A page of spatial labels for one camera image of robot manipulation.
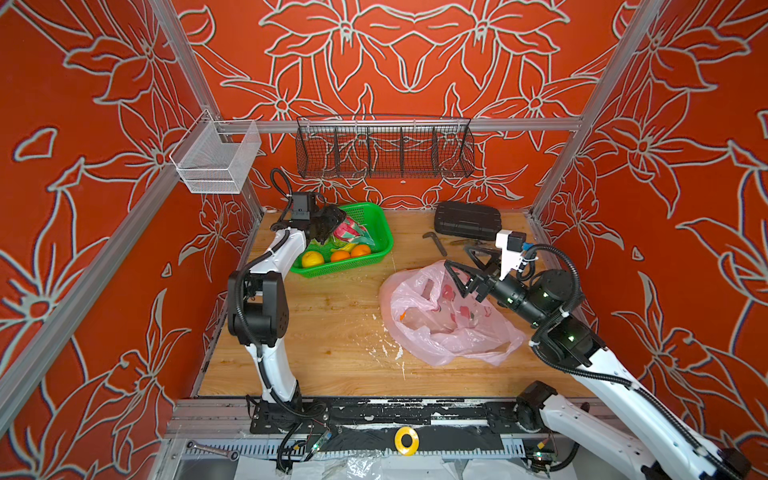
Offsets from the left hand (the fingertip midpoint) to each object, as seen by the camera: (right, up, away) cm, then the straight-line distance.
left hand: (339, 214), depth 93 cm
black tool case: (+46, -1, +16) cm, 49 cm away
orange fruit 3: (+19, -28, -18) cm, 38 cm away
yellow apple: (-10, -15, +5) cm, 18 cm away
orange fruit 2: (-1, -13, +4) cm, 14 cm away
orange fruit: (+6, -12, +7) cm, 15 cm away
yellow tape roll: (+20, -57, -25) cm, 66 cm away
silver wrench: (-21, -59, -25) cm, 67 cm away
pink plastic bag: (+28, -32, -4) cm, 43 cm away
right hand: (+28, -12, -33) cm, 45 cm away
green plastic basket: (+7, +2, +17) cm, 18 cm away
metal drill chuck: (+43, -9, +14) cm, 47 cm away
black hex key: (+33, -6, +17) cm, 38 cm away
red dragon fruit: (+3, -5, -3) cm, 7 cm away
